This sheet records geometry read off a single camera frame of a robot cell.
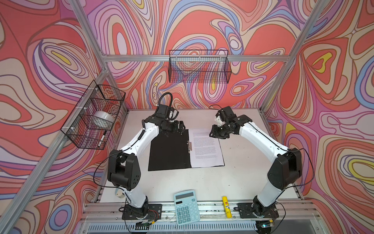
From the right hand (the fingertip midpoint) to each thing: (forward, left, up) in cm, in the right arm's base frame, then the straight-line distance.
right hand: (212, 138), depth 84 cm
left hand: (+7, +19, +2) cm, 21 cm away
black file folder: (0, +26, -15) cm, 30 cm away
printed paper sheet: (0, +2, -15) cm, 15 cm away
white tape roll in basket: (+4, +57, +18) cm, 60 cm away
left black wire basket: (+3, +67, +12) cm, 68 cm away
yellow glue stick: (-33, -4, -14) cm, 36 cm away
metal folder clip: (+4, +13, -15) cm, 20 cm away
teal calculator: (-33, +16, -13) cm, 39 cm away
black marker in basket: (-5, +58, +11) cm, 59 cm away
